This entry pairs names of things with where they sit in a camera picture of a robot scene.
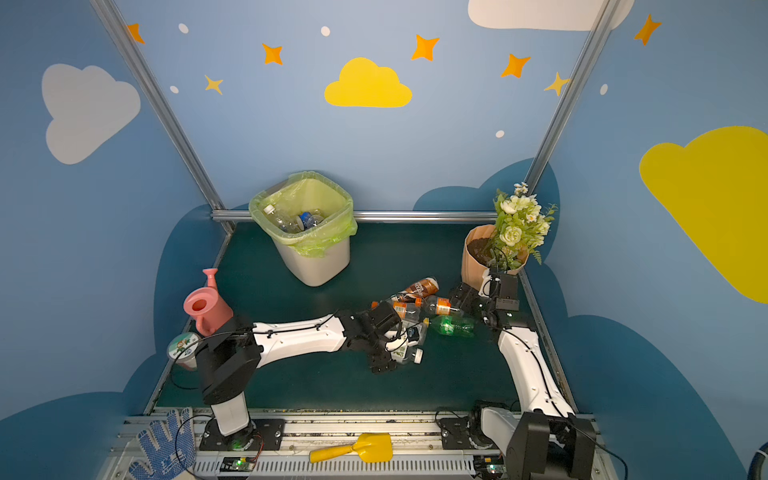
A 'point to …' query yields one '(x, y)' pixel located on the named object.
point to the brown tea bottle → (420, 289)
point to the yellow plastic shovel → (372, 447)
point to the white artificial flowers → (522, 228)
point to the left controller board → (237, 464)
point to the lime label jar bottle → (399, 355)
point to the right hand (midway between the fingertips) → (465, 293)
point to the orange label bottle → (443, 306)
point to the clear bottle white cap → (282, 221)
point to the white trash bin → (316, 271)
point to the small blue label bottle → (308, 220)
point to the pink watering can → (208, 306)
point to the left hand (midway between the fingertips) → (396, 352)
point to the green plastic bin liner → (301, 192)
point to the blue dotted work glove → (173, 454)
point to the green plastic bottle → (450, 326)
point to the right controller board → (489, 465)
